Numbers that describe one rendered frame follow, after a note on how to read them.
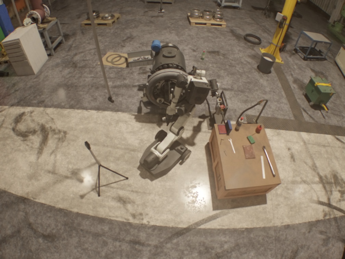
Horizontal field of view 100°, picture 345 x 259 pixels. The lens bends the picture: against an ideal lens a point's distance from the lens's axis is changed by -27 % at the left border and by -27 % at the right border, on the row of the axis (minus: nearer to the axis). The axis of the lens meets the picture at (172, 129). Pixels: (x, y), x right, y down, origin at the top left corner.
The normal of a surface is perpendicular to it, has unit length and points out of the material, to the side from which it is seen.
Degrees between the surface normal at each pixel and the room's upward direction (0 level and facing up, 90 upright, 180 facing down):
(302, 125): 0
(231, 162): 0
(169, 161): 0
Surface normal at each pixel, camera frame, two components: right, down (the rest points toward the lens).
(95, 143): 0.04, -0.58
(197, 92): 0.17, 0.69
